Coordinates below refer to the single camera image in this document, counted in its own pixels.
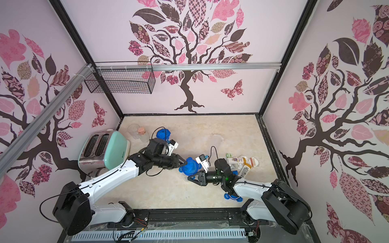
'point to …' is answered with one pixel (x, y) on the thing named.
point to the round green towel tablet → (227, 155)
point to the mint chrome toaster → (102, 151)
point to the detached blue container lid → (233, 197)
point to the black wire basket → (124, 77)
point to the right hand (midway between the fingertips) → (188, 178)
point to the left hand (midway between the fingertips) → (183, 167)
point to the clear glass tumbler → (133, 128)
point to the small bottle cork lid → (141, 130)
